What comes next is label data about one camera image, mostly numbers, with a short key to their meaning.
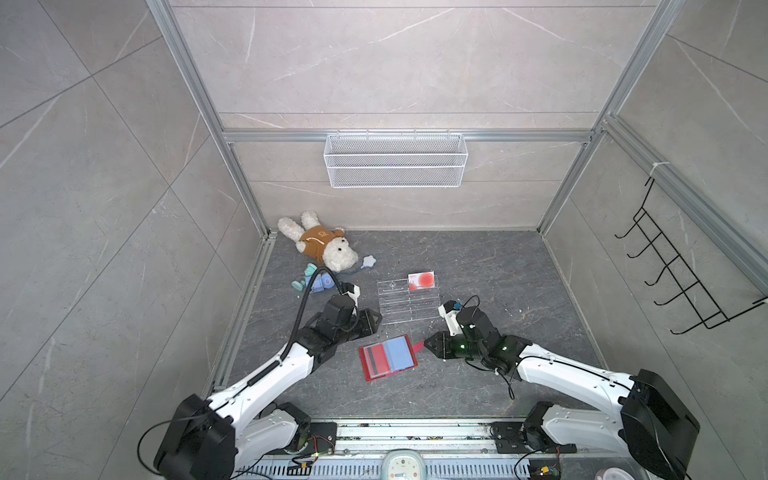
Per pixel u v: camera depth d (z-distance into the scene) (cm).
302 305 60
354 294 76
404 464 68
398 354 86
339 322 63
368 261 110
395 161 101
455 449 73
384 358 86
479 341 62
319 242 104
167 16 68
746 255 52
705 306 62
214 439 39
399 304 96
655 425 41
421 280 94
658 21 70
